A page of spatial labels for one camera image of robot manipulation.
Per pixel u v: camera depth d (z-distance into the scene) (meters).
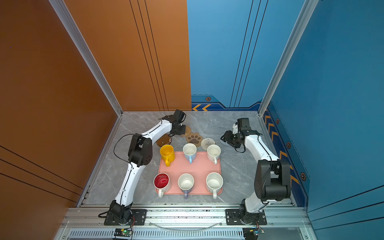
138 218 0.74
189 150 0.92
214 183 0.83
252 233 0.71
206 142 1.02
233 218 0.72
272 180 0.45
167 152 0.93
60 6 0.69
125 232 0.71
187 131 1.08
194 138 1.04
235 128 0.85
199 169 0.89
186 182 0.84
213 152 0.92
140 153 0.65
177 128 0.83
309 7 0.70
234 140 0.77
